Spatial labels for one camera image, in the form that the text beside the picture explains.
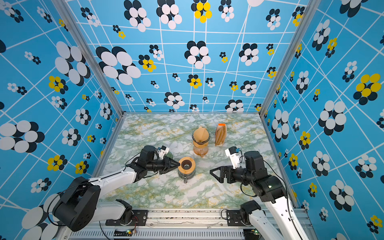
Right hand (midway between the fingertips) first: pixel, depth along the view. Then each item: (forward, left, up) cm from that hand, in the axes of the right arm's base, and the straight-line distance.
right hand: (218, 171), depth 68 cm
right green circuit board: (-22, -16, -21) cm, 34 cm away
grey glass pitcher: (+3, +16, -14) cm, 21 cm away
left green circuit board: (-22, +42, -20) cm, 52 cm away
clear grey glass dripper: (+23, +8, -10) cm, 26 cm away
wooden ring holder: (+21, +8, -11) cm, 25 cm away
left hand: (+7, +19, -9) cm, 23 cm away
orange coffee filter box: (+30, -5, -12) cm, 33 cm away
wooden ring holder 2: (+8, +16, -12) cm, 21 cm away
